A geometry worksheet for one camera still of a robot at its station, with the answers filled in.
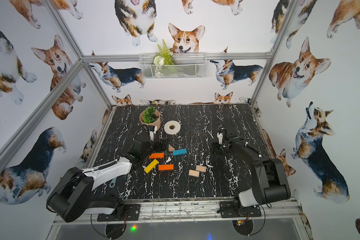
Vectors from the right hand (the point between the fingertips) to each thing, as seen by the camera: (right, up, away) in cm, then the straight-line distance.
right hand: (214, 149), depth 90 cm
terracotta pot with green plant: (-40, +20, +6) cm, 45 cm away
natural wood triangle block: (-27, 0, +3) cm, 27 cm away
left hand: (-30, +8, -2) cm, 31 cm away
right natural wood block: (-8, -11, -2) cm, 14 cm away
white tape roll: (-28, +12, +17) cm, 35 cm away
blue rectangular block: (-21, -3, +6) cm, 22 cm away
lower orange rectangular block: (-29, -10, -2) cm, 31 cm away
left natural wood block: (-12, -13, -4) cm, 18 cm away
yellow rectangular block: (-37, -9, 0) cm, 38 cm away
